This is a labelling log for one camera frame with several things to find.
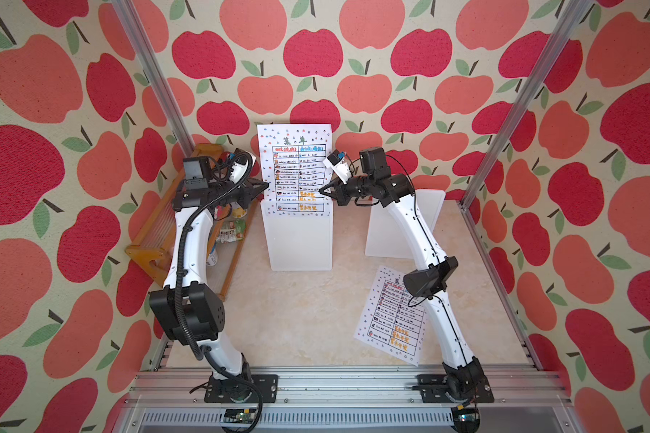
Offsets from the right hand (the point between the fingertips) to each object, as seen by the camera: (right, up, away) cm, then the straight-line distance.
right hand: (322, 194), depth 82 cm
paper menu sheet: (+24, -41, +6) cm, 48 cm away
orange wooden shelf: (-47, -14, -9) cm, 50 cm away
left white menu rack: (-8, -13, +6) cm, 16 cm away
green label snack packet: (-37, -12, +25) cm, 46 cm away
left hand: (-16, +1, -6) cm, 17 cm away
